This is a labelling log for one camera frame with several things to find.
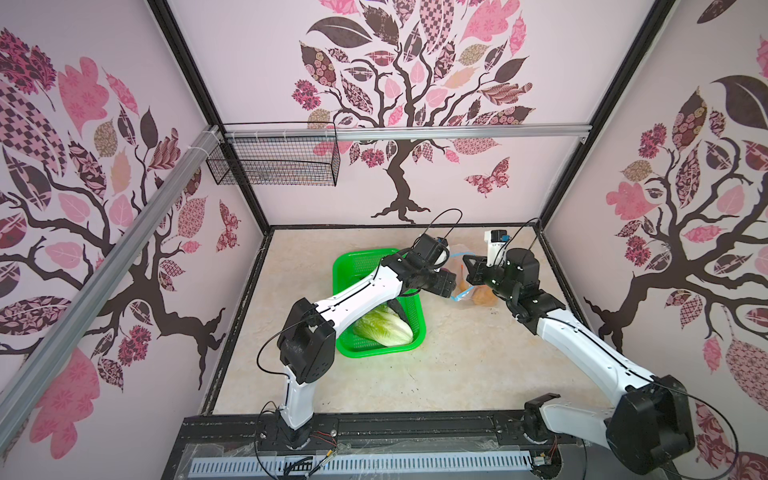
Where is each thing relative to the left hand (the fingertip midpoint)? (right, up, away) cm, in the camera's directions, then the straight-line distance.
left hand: (441, 284), depth 84 cm
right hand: (+6, +9, -4) cm, 12 cm away
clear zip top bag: (+4, +4, -8) cm, 9 cm away
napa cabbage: (-16, -12, -1) cm, 20 cm away
